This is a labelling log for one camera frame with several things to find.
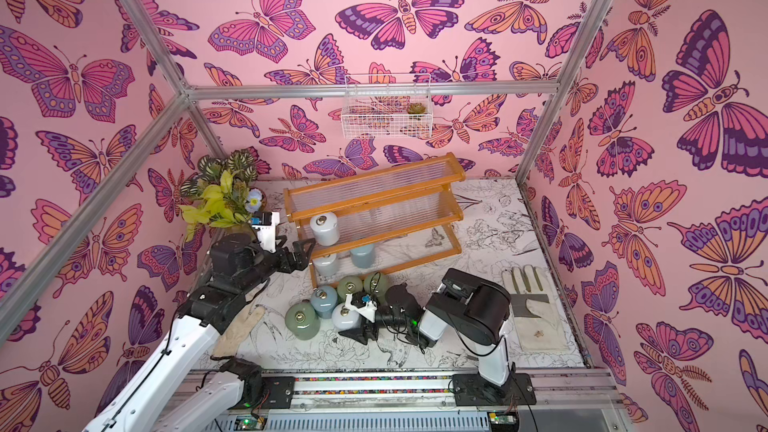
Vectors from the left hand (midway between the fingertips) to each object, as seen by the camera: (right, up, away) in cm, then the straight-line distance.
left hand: (303, 236), depth 75 cm
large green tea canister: (0, -22, +2) cm, 22 cm away
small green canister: (+10, -14, +9) cm, 20 cm away
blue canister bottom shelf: (+14, -8, +17) cm, 24 cm away
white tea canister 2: (+5, +2, +5) cm, 7 cm away
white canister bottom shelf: (+3, -10, +13) cm, 17 cm away
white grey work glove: (+63, -23, +9) cm, 68 cm away
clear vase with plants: (-26, +11, +9) cm, 29 cm away
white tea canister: (+10, -21, +3) cm, 24 cm away
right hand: (+10, -22, +7) cm, 25 cm away
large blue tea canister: (+4, -18, +7) cm, 20 cm away
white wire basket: (+23, +40, +20) cm, 50 cm away
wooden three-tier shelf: (+21, +4, +35) cm, 41 cm away
